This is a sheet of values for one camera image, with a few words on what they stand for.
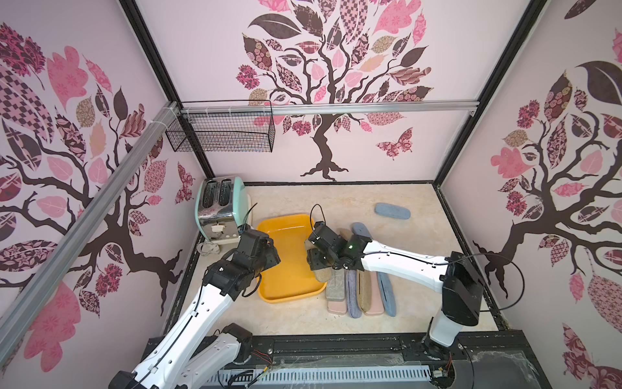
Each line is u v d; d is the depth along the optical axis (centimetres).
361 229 100
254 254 56
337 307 80
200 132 104
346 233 100
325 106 95
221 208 88
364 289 79
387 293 81
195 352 44
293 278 90
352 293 79
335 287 81
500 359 72
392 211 106
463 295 44
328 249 61
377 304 80
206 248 95
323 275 76
